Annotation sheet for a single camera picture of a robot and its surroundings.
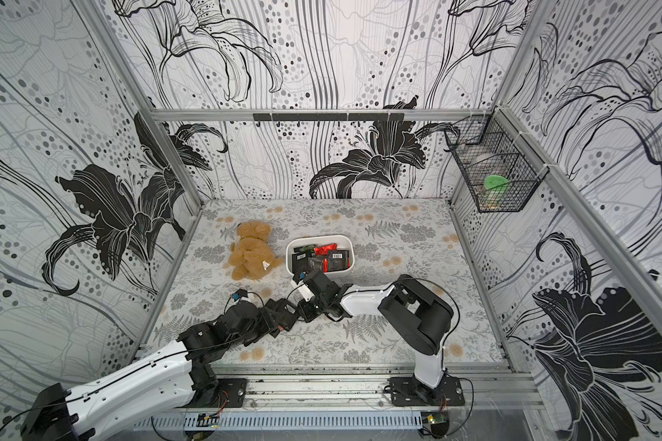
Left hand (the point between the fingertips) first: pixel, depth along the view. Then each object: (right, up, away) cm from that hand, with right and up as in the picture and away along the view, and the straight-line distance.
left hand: (281, 325), depth 81 cm
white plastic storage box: (+19, +24, +20) cm, 36 cm away
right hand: (+5, +3, +8) cm, 10 cm away
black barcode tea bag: (+17, +18, +14) cm, 28 cm away
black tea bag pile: (+4, +17, +17) cm, 25 cm away
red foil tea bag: (+12, +21, +17) cm, 30 cm away
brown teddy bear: (-11, +20, +7) cm, 24 cm away
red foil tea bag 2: (+13, +16, +12) cm, 24 cm away
